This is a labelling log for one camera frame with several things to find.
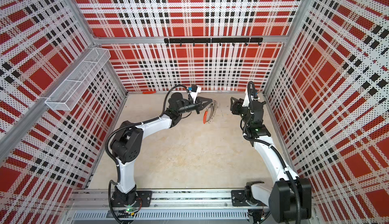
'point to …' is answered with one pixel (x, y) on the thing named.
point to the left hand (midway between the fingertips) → (212, 101)
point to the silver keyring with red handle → (213, 108)
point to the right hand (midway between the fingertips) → (234, 99)
